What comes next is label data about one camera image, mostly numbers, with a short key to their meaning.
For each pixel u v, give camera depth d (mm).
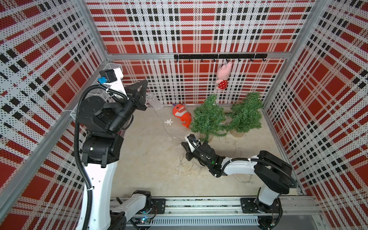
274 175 448
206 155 605
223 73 921
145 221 690
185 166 884
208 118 786
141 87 483
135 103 431
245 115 819
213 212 733
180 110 1078
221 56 891
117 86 395
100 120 335
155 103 546
